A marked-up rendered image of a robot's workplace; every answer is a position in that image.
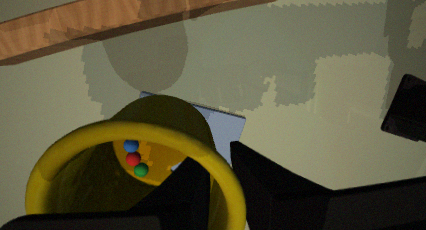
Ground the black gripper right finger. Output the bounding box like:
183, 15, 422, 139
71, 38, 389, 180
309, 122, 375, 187
230, 141, 426, 230

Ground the green marble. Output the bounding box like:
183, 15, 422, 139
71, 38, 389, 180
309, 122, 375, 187
134, 162, 149, 177

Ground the red marble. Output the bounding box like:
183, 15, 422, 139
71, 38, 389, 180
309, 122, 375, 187
126, 151, 141, 166

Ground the brown wooden plank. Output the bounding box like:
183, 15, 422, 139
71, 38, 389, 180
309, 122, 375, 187
0, 0, 277, 66

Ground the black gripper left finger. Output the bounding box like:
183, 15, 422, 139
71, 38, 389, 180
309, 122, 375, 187
0, 157, 211, 230

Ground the yellow cup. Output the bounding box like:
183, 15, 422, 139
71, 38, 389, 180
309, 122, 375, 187
25, 95, 246, 230

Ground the blue marble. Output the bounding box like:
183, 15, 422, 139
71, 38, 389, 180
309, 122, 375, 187
123, 139, 139, 153

